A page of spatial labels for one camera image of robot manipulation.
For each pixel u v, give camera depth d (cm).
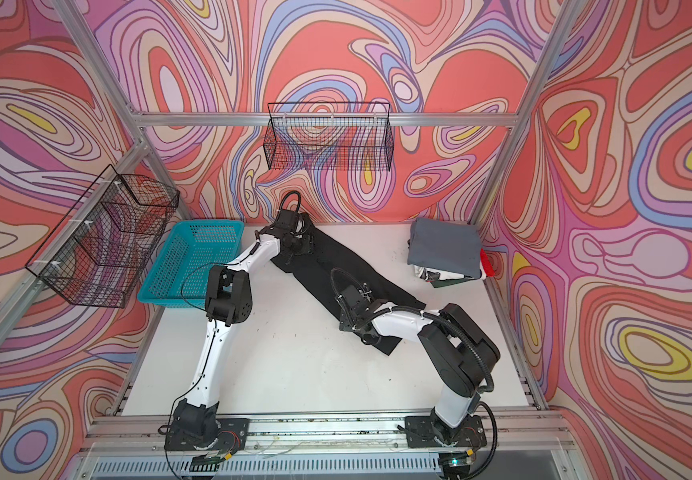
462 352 47
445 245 105
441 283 99
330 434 75
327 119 88
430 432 73
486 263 107
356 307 72
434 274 98
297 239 99
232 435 72
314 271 106
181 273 104
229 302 67
